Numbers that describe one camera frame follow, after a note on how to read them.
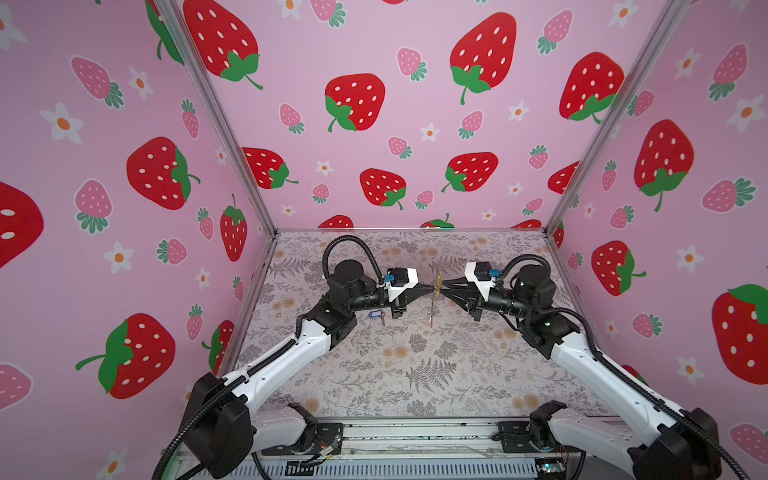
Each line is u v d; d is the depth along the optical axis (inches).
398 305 23.5
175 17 26.8
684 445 15.1
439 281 27.6
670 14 27.3
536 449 28.2
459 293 26.5
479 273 22.4
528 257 19.3
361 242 20.8
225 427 15.7
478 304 24.1
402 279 21.3
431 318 37.4
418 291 22.4
